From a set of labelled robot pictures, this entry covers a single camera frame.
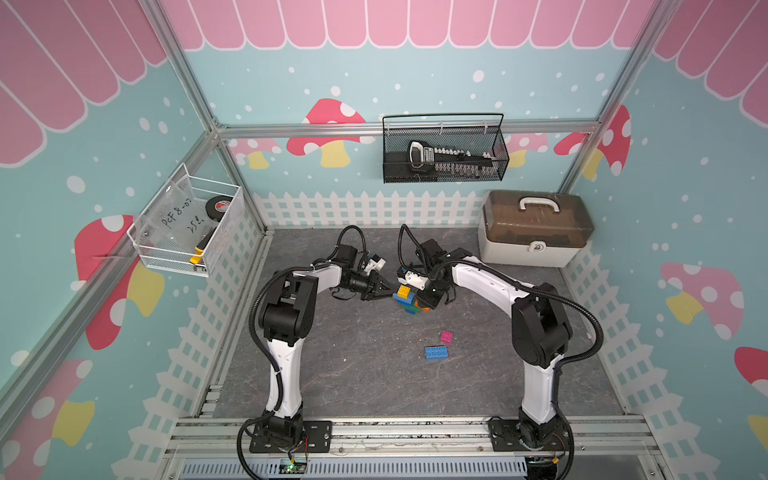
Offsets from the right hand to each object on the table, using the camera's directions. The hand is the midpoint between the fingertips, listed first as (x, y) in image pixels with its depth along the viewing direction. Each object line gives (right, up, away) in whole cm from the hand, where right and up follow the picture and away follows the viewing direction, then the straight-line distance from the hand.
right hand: (424, 298), depth 93 cm
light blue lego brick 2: (+3, -15, -6) cm, 16 cm away
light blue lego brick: (-6, -1, 0) cm, 6 cm away
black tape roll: (-57, +27, -13) cm, 64 cm away
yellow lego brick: (-7, +2, -2) cm, 7 cm away
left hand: (-10, +1, 0) cm, 10 cm away
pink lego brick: (+6, -12, -2) cm, 13 cm away
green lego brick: (-3, -3, 0) cm, 4 cm away
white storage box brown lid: (+35, +22, +2) cm, 41 cm away
